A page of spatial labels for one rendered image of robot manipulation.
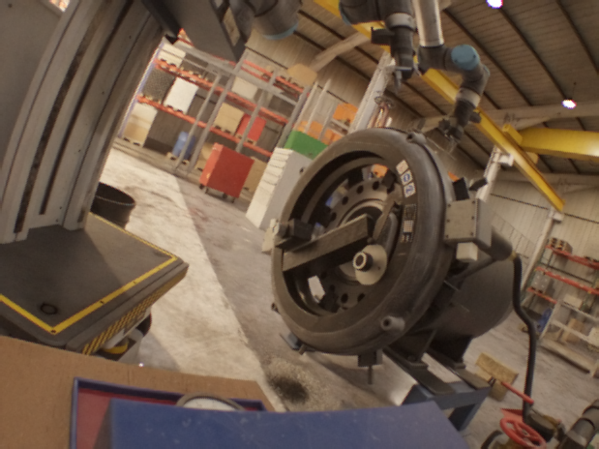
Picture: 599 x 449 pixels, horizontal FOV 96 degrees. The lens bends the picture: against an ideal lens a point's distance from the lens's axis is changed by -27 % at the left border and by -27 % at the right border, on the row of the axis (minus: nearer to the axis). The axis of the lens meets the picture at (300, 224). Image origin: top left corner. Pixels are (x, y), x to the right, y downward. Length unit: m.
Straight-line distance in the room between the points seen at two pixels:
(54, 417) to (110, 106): 0.84
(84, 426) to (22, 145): 0.64
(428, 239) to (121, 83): 0.88
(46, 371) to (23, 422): 0.05
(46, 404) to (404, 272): 0.79
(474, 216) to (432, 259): 0.15
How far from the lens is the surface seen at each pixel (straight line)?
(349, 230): 1.03
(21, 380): 0.28
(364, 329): 0.95
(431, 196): 0.92
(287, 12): 1.26
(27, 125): 0.80
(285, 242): 1.18
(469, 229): 0.85
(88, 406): 0.27
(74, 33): 0.79
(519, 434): 0.52
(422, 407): 0.19
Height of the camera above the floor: 0.66
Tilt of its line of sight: 4 degrees down
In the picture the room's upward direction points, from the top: 24 degrees clockwise
